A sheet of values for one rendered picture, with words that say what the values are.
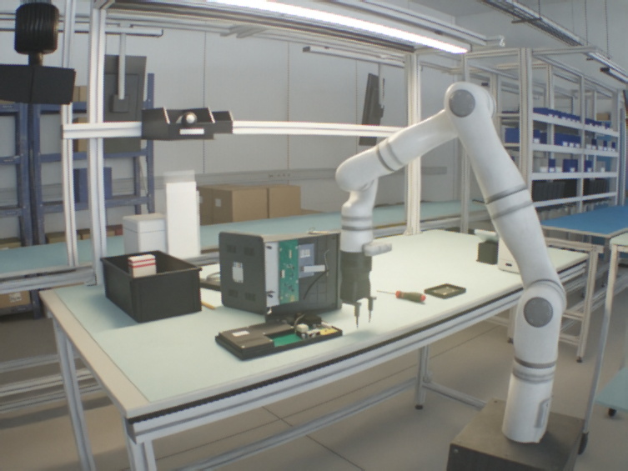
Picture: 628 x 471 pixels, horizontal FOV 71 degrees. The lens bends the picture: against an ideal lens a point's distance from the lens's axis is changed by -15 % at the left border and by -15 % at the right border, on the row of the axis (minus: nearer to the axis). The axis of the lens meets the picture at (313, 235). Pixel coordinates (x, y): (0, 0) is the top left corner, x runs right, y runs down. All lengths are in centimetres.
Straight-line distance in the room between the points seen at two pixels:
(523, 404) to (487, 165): 48
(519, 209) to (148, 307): 90
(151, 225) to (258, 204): 331
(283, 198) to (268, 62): 192
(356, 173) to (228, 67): 487
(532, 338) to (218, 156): 507
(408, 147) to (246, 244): 50
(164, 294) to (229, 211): 348
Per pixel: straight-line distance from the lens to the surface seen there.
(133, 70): 301
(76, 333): 130
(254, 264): 132
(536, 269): 104
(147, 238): 161
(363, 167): 112
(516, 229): 99
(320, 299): 137
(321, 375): 114
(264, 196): 491
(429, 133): 109
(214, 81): 581
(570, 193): 511
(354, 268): 117
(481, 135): 99
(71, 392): 176
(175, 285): 134
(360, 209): 115
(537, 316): 99
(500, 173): 98
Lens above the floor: 142
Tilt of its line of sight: 10 degrees down
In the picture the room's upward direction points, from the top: straight up
